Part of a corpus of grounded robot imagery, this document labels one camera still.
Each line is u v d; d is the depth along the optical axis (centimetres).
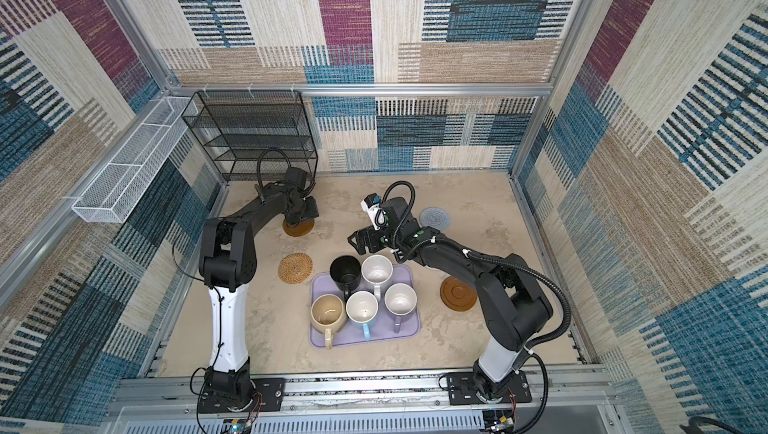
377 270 92
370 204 78
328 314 85
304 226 104
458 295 89
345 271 88
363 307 84
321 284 91
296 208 89
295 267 95
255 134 108
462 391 73
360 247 78
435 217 106
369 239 77
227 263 60
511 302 46
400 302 87
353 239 80
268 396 73
